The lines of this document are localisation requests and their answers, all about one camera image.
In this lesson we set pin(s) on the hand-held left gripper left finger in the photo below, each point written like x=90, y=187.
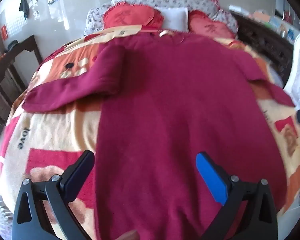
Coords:
x=77, y=177

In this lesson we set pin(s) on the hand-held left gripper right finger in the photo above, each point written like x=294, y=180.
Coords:
x=211, y=177

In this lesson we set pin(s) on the maroon fleece sweater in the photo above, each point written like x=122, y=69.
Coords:
x=165, y=105

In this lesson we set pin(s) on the printed orange red blanket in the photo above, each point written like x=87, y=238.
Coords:
x=52, y=130

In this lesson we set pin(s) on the dark carved wooden headboard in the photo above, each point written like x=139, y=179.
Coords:
x=265, y=40

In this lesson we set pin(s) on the orange box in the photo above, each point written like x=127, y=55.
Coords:
x=262, y=16

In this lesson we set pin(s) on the dark wooden table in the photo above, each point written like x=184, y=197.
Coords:
x=5, y=80

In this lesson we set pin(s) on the red heart pillow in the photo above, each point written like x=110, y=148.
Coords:
x=127, y=16
x=207, y=25

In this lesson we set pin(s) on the dark object on table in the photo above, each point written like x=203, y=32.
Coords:
x=13, y=44

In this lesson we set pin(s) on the white pillow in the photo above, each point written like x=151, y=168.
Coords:
x=175, y=17

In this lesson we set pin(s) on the dark hanging cloth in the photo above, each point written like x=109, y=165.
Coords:
x=23, y=5

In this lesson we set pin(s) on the red wall paper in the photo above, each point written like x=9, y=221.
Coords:
x=4, y=32

